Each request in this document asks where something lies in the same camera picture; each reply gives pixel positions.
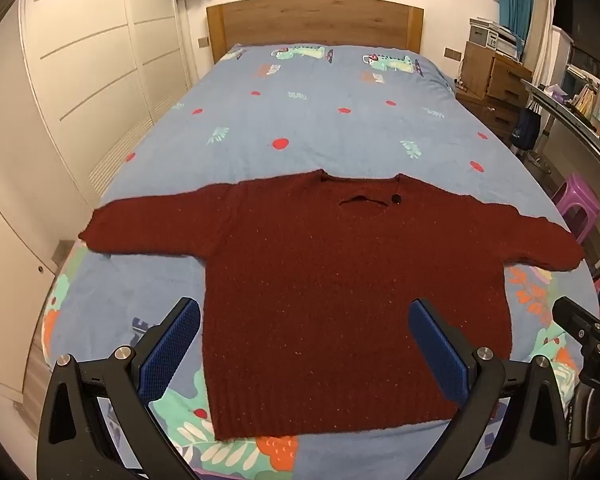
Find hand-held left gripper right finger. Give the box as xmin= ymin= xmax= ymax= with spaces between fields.
xmin=408 ymin=298 xmax=568 ymax=480

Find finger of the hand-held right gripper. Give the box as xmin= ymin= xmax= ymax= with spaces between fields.
xmin=552 ymin=297 xmax=600 ymax=346

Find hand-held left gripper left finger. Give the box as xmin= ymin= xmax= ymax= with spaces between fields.
xmin=36 ymin=297 xmax=202 ymax=480

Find dark red knit sweater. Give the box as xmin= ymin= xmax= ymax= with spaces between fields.
xmin=78 ymin=170 xmax=585 ymax=442

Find purple plastic stool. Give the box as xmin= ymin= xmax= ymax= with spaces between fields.
xmin=555 ymin=172 xmax=600 ymax=242

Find grey desk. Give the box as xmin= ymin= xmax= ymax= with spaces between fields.
xmin=520 ymin=77 xmax=600 ymax=182

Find dark hanging bag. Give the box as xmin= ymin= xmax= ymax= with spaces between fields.
xmin=511 ymin=105 xmax=544 ymax=152

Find upright desk books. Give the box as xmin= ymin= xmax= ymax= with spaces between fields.
xmin=572 ymin=77 xmax=600 ymax=119

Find wooden nightstand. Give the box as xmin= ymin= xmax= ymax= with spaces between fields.
xmin=454 ymin=87 xmax=526 ymax=144

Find blue printed bed blanket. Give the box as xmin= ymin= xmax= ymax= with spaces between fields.
xmin=39 ymin=44 xmax=600 ymax=480

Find wooden drawer chest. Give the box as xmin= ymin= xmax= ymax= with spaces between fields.
xmin=461 ymin=40 xmax=534 ymax=107

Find white wardrobe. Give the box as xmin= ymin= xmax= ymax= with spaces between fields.
xmin=0 ymin=0 xmax=192 ymax=397

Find grey printer on nightstand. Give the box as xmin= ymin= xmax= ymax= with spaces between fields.
xmin=469 ymin=18 xmax=524 ymax=59

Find teal curtain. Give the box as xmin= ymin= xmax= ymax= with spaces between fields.
xmin=495 ymin=0 xmax=536 ymax=42

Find wooden bed headboard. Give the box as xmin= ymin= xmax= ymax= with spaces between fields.
xmin=206 ymin=0 xmax=425 ymax=66

